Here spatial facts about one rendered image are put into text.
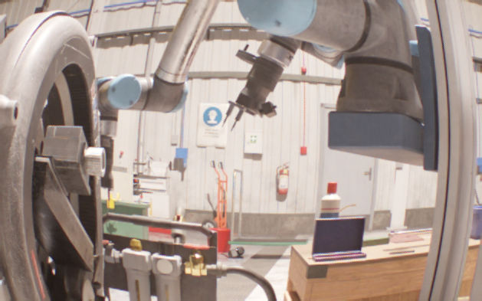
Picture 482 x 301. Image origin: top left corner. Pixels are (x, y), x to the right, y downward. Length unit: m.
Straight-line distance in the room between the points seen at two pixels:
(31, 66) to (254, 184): 11.00
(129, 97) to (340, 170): 10.06
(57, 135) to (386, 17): 0.61
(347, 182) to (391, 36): 10.61
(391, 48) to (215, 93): 10.93
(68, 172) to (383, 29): 0.59
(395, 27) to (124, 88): 0.86
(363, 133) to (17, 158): 0.58
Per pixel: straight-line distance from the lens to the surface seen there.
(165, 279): 1.91
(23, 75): 0.90
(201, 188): 11.94
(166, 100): 1.80
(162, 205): 10.61
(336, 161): 11.70
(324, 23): 1.03
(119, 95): 1.73
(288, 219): 11.70
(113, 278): 2.03
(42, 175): 0.94
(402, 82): 1.11
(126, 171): 7.64
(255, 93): 1.76
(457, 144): 1.18
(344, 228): 1.96
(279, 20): 1.01
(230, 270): 1.92
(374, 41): 1.11
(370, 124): 1.07
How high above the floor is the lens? 0.66
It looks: 4 degrees up
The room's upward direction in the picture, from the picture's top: 3 degrees clockwise
